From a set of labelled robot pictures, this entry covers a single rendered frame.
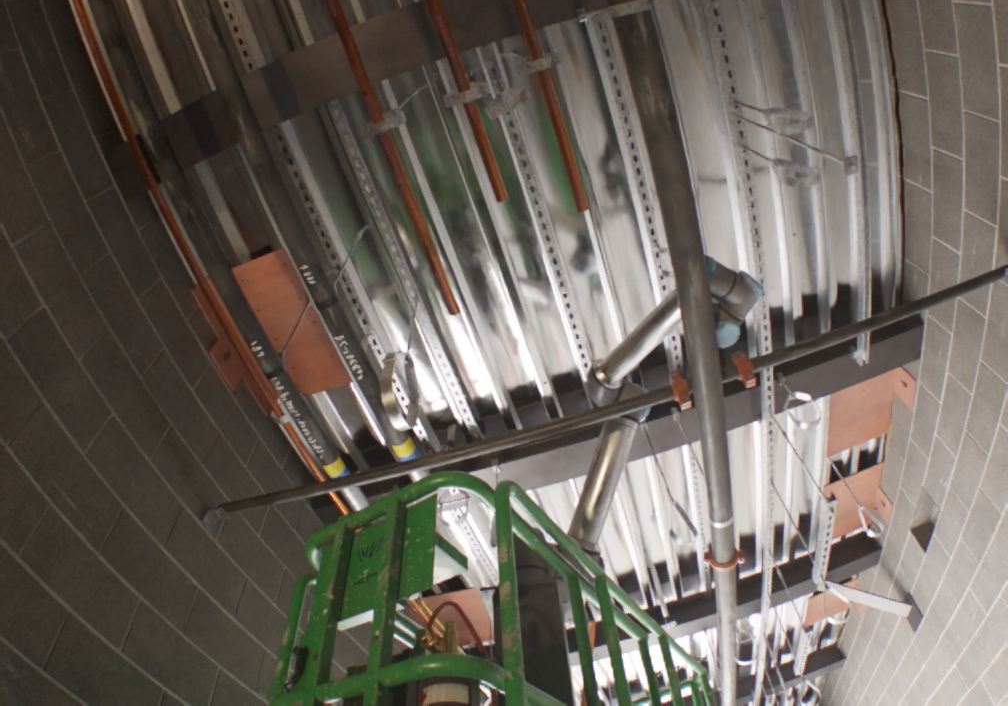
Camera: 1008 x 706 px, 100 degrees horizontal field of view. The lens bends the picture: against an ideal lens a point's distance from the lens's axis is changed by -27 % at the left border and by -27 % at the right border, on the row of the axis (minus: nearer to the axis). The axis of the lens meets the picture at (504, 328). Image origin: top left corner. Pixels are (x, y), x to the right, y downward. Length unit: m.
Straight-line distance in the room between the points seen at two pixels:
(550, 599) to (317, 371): 1.45
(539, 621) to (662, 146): 1.25
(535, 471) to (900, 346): 1.84
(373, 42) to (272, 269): 1.01
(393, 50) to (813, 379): 2.18
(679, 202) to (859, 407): 2.23
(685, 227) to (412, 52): 1.01
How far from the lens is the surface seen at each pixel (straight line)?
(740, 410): 2.65
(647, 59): 1.28
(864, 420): 3.47
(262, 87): 1.99
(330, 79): 1.92
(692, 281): 1.45
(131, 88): 1.82
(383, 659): 1.12
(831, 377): 2.80
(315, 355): 2.52
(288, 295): 2.41
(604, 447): 1.92
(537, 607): 1.67
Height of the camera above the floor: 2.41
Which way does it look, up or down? 61 degrees up
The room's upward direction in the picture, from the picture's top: 6 degrees counter-clockwise
